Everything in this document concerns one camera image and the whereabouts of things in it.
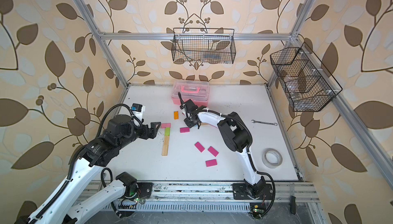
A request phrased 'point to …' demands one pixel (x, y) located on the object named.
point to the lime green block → (167, 131)
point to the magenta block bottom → (211, 162)
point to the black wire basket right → (309, 85)
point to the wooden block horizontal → (204, 124)
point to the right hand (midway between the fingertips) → (191, 120)
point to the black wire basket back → (210, 45)
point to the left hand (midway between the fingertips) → (149, 120)
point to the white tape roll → (271, 158)
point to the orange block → (176, 115)
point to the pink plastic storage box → (196, 90)
